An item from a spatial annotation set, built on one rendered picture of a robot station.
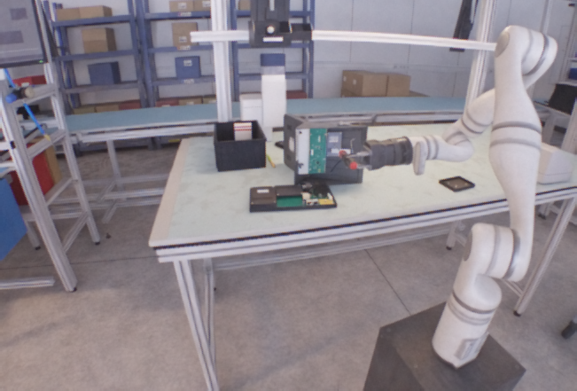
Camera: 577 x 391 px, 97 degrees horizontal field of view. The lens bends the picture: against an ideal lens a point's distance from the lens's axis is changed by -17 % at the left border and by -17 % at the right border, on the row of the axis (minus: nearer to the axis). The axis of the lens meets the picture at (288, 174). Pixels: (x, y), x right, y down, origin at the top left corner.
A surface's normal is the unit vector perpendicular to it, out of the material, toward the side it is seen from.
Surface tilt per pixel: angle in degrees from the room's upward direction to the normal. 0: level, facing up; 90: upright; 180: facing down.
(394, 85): 90
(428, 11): 90
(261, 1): 98
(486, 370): 0
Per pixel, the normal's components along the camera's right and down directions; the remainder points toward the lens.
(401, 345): 0.00, -0.91
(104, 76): 0.22, 0.40
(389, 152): 0.00, 0.42
